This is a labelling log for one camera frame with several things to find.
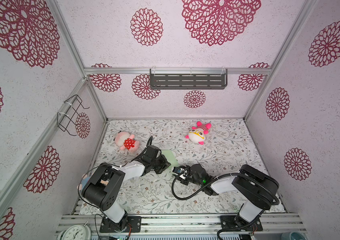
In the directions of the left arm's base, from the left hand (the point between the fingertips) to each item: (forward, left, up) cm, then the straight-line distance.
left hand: (171, 165), depth 90 cm
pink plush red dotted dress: (+17, +31, +2) cm, 35 cm away
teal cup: (-36, -55, -1) cm, 66 cm away
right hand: (-3, -2, +1) cm, 4 cm away
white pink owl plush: (+22, -18, +2) cm, 28 cm away
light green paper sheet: (+8, 0, -6) cm, 10 cm away
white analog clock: (-33, +45, 0) cm, 56 cm away
